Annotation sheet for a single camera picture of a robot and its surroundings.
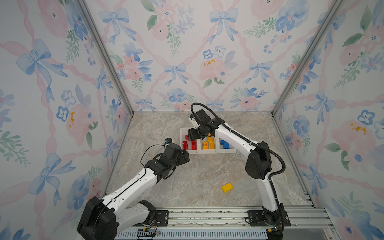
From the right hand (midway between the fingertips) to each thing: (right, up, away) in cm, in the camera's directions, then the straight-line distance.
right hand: (191, 134), depth 91 cm
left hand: (-4, -10, -9) cm, 14 cm away
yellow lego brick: (+20, -29, -8) cm, 37 cm away
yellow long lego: (+13, -5, +10) cm, 17 cm away
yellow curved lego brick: (+9, -7, +6) cm, 13 cm away
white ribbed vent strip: (+2, -47, -21) cm, 51 cm away
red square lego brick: (+2, -8, +8) cm, 12 cm away
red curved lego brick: (-4, -8, +8) cm, 12 cm away
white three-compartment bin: (+17, -9, +4) cm, 20 cm away
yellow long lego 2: (+13, -9, +7) cm, 17 cm away
